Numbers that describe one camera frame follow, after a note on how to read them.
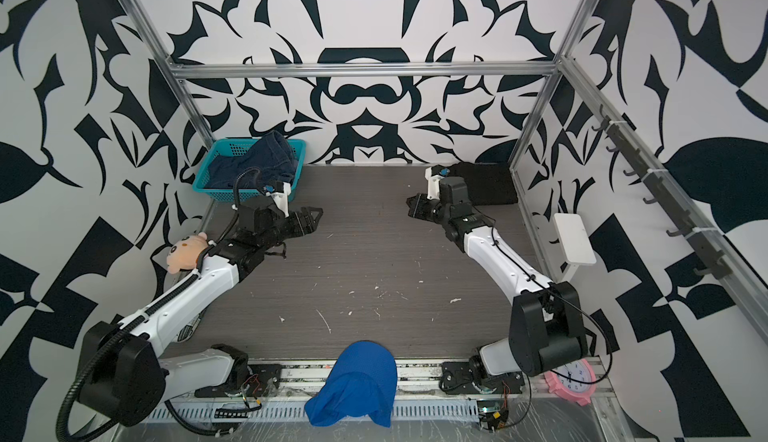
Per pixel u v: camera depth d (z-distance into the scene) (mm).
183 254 884
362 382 694
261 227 637
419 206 743
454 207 649
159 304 456
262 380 736
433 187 769
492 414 712
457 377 743
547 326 429
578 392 706
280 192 728
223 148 1119
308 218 730
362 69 927
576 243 720
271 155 1146
